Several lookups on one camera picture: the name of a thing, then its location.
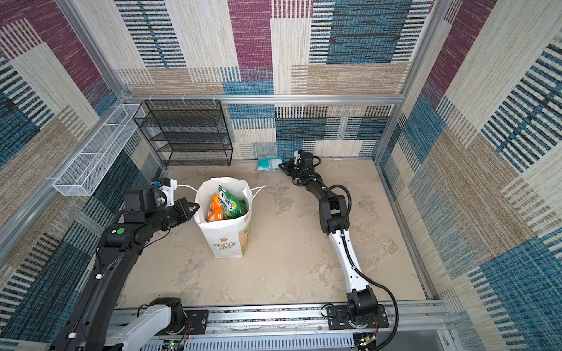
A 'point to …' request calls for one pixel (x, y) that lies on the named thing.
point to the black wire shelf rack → (186, 132)
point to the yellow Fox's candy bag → (232, 206)
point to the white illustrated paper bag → (224, 238)
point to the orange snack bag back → (216, 210)
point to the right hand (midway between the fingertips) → (281, 165)
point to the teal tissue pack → (268, 164)
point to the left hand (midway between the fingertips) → (199, 204)
